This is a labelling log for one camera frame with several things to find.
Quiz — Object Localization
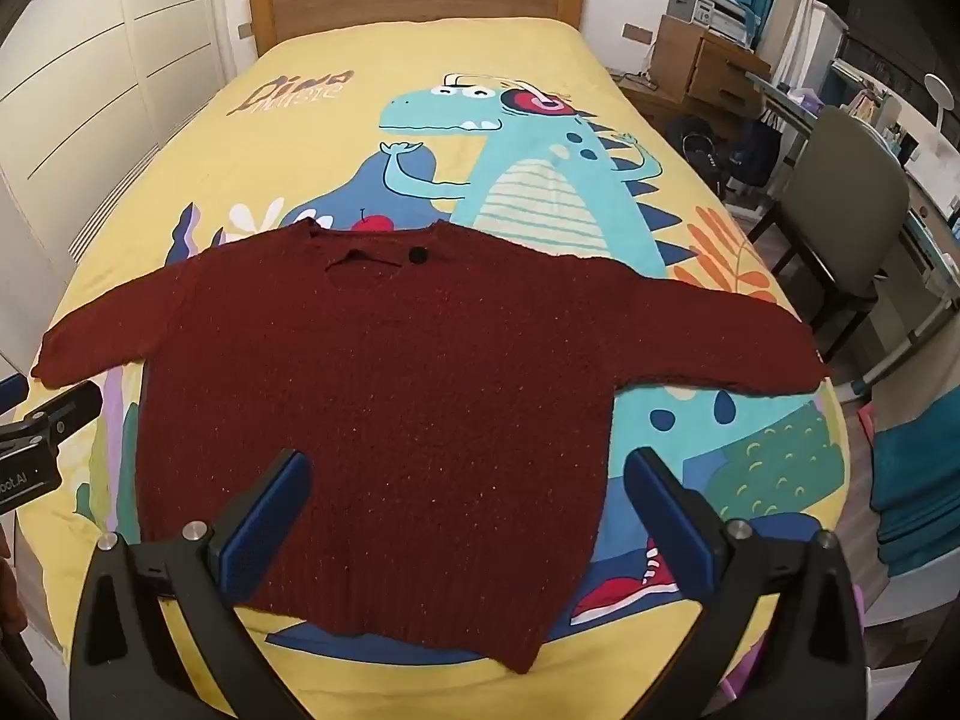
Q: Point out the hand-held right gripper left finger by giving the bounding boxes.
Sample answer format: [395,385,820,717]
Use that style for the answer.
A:
[69,448,312,720]

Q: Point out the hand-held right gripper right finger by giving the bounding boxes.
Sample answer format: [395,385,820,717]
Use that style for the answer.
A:
[624,447,871,720]

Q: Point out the dark red knitted sweater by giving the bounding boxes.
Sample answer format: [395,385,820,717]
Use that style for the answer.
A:
[31,216,830,674]

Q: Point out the stack of teal cloth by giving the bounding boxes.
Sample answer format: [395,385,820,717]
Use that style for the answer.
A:
[870,420,960,580]

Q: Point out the white wardrobe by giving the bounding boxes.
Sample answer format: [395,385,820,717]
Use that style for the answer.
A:
[0,0,260,275]

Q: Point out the black bag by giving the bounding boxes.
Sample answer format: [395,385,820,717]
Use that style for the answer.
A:
[666,114,782,202]

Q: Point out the grey desk chair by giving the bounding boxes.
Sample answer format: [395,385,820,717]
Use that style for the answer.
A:
[750,105,912,362]

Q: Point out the yellow dinosaur printed blanket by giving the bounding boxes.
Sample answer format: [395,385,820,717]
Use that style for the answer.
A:
[15,15,852,720]

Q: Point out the cluttered desk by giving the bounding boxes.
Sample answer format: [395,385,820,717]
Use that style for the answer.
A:
[746,69,960,407]

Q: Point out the wooden drawer cabinet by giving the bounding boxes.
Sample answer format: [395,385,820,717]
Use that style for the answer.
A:
[651,15,773,104]

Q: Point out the white cabinet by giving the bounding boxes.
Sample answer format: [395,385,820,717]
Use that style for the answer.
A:
[780,4,850,91]

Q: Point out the white round desk lamp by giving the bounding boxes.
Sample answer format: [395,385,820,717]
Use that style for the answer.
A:
[921,73,957,145]

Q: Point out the grey printer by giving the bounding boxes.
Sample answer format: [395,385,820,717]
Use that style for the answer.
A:
[667,0,760,46]

